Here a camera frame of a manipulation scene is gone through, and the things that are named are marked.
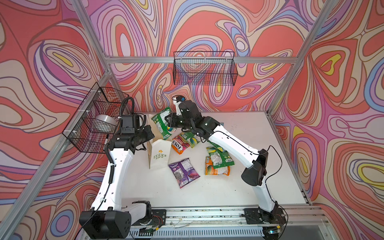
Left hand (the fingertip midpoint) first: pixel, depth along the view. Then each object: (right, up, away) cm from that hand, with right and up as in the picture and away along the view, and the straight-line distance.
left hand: (152, 130), depth 76 cm
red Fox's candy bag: (+11, -10, +23) cm, 27 cm away
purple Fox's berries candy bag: (+16, -25, +10) cm, 31 cm away
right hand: (+8, +4, -2) cm, 9 cm away
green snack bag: (+38, -17, +15) cm, 44 cm away
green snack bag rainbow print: (+4, +6, -1) cm, 7 cm away
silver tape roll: (-23, +5, -3) cm, 23 cm away
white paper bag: (+3, -11, +3) cm, 11 cm away
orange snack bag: (+31, -23, +11) cm, 40 cm away
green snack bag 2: (+21, -7, +20) cm, 30 cm away
